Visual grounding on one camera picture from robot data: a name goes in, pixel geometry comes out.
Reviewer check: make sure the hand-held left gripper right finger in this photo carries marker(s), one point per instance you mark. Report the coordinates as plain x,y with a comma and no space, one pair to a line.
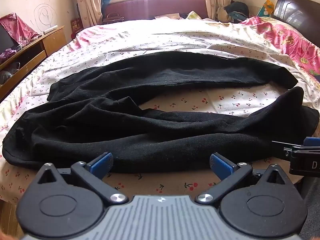
221,166

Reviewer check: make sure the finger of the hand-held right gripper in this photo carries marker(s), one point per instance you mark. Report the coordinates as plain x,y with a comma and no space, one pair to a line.
311,141

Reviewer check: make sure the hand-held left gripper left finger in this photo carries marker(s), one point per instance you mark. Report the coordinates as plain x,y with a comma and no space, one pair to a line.
102,163

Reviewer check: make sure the black pants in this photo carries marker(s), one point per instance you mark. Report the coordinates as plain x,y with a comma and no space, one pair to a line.
125,140

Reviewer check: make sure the cherry print bed sheet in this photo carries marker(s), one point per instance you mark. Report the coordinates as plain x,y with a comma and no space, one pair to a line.
225,102

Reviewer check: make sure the pale yellow pink bed cover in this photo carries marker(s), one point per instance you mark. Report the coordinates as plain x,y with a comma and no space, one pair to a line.
15,110

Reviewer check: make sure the pink floral quilt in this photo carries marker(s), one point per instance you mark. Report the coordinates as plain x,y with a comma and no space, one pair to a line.
287,37

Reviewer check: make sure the dark wooden headboard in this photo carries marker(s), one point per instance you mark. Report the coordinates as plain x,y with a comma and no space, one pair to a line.
295,12

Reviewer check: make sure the grey cloth bundle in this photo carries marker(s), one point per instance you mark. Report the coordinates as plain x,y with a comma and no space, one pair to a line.
8,73

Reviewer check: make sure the red box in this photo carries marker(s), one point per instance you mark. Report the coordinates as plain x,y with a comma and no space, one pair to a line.
76,26

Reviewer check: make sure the green yellow cartoon bag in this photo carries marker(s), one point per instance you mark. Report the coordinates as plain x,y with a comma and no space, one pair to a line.
266,7

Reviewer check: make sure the white roll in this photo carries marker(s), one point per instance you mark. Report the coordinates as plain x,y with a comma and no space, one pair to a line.
50,30

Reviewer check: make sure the purple cloth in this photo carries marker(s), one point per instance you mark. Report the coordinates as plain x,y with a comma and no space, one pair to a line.
7,53

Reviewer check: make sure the brown handbag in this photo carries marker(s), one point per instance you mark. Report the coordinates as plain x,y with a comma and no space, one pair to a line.
113,18

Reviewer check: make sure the pile of clothes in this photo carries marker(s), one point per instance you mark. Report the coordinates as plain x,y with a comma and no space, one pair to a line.
235,10

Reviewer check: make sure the pale yellow checked cloth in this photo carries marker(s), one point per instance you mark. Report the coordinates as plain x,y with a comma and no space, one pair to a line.
193,15

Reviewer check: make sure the black television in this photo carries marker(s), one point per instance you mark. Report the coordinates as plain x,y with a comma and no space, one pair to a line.
6,40

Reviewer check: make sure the pink patterned cloth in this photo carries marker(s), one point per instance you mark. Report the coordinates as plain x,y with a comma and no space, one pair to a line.
17,27

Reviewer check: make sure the maroon padded window bench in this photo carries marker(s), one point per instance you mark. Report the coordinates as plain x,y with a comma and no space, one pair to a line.
162,6

